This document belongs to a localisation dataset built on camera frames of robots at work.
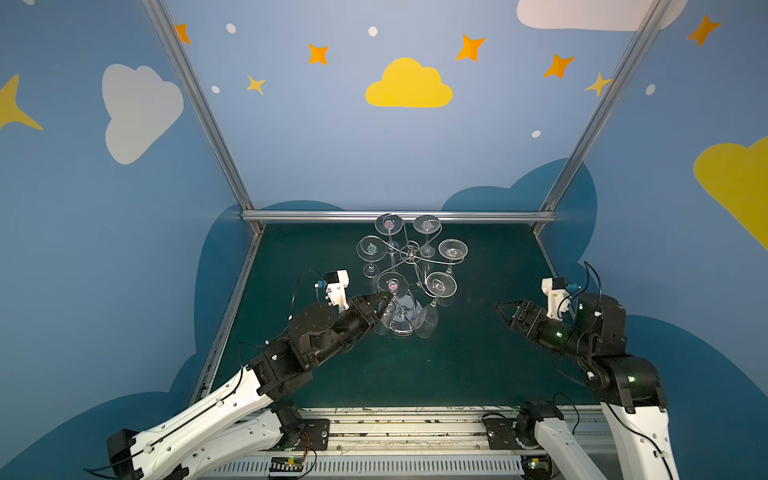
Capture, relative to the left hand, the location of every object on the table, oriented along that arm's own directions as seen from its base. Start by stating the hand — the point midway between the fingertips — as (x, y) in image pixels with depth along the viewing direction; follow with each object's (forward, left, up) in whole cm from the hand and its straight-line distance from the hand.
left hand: (392, 292), depth 61 cm
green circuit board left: (-27, +25, -38) cm, 53 cm away
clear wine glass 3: (+21, +1, 0) cm, 21 cm away
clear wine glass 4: (+22, -9, -1) cm, 24 cm away
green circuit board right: (-27, -37, -38) cm, 59 cm away
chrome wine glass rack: (+12, -5, -3) cm, 14 cm away
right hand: (0, -26, -6) cm, 27 cm away
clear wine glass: (+3, -1, -2) cm, 4 cm away
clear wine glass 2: (+4, -11, -3) cm, 12 cm away
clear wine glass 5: (+14, -14, -2) cm, 20 cm away
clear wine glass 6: (+12, +5, 0) cm, 13 cm away
